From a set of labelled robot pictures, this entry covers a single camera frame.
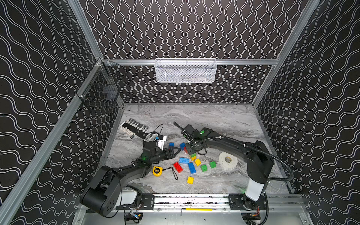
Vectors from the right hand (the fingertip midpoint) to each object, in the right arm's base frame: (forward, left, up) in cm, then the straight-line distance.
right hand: (191, 149), depth 86 cm
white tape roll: (-2, -20, -7) cm, 21 cm away
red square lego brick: (-5, +4, +7) cm, 10 cm away
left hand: (-4, +6, +3) cm, 8 cm away
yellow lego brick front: (-17, +1, -6) cm, 18 cm away
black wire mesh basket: (+31, +59, +21) cm, 70 cm away
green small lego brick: (-9, -8, -7) cm, 14 cm away
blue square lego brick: (+4, +6, -3) cm, 8 cm away
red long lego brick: (-9, +8, -6) cm, 14 cm away
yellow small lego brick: (-5, -4, -6) cm, 9 cm away
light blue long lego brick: (-4, +4, -6) cm, 8 cm away
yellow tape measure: (-12, +20, -6) cm, 24 cm away
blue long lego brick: (-9, 0, -7) cm, 11 cm away
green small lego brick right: (-6, -14, -7) cm, 17 cm away
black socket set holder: (+21, +43, -6) cm, 48 cm away
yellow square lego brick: (-3, -2, -5) cm, 6 cm away
